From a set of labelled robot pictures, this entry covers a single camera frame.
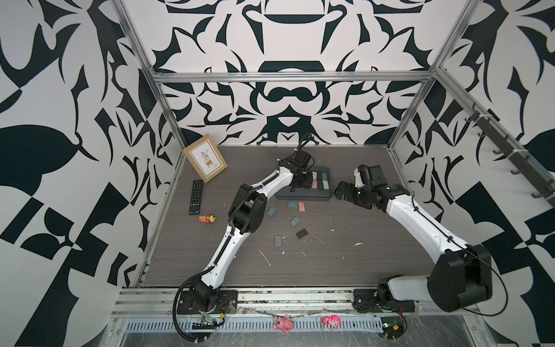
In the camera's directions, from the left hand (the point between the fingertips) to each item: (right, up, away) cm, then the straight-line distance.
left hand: (309, 179), depth 104 cm
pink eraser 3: (-4, -12, -7) cm, 15 cm away
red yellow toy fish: (-44, -16, -14) cm, 48 cm away
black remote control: (-52, -8, -5) cm, 53 cm away
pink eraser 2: (+3, -3, 0) cm, 4 cm away
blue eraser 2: (-17, -14, -8) cm, 24 cm away
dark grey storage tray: (-1, -7, -4) cm, 8 cm away
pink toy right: (+3, -44, -34) cm, 56 cm away
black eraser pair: (+6, -3, +1) cm, 6 cm away
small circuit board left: (-38, -47, -31) cm, 68 cm away
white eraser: (+8, -3, +1) cm, 9 cm away
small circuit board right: (+23, -47, -32) cm, 61 cm away
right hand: (+11, -4, -18) cm, 21 cm away
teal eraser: (-8, -11, -7) cm, 15 cm away
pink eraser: (+3, +1, +4) cm, 5 cm away
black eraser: (-5, -22, -13) cm, 26 cm away
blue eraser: (+8, +1, +4) cm, 9 cm away
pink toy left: (-13, -44, -35) cm, 58 cm away
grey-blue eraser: (-8, -18, -11) cm, 22 cm away
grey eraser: (-15, -24, -17) cm, 33 cm away
